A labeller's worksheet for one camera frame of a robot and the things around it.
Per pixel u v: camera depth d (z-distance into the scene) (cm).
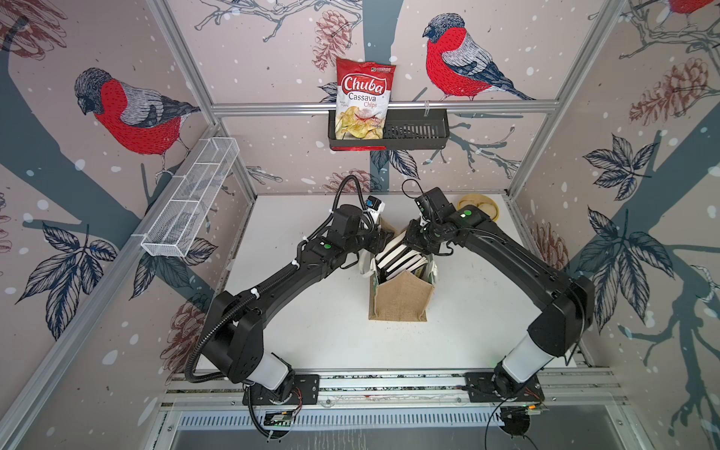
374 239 71
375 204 70
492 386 72
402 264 78
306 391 73
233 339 42
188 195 79
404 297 82
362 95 83
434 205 61
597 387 76
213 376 44
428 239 67
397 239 80
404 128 107
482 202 114
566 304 42
